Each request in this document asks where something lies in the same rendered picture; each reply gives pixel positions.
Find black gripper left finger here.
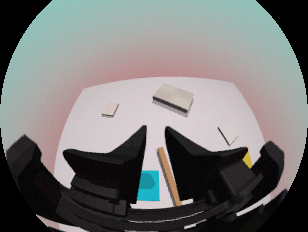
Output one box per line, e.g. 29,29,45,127
62,125,147,204

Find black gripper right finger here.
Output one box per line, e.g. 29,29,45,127
165,127,248,201

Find yellow flat block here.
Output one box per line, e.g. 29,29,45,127
243,151,252,168

